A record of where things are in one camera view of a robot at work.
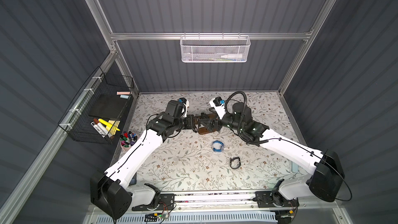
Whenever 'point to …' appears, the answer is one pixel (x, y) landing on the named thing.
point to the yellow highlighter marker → (108, 124)
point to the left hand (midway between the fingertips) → (195, 121)
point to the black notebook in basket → (108, 106)
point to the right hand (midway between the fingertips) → (205, 116)
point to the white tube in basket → (232, 56)
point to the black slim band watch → (235, 163)
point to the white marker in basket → (98, 129)
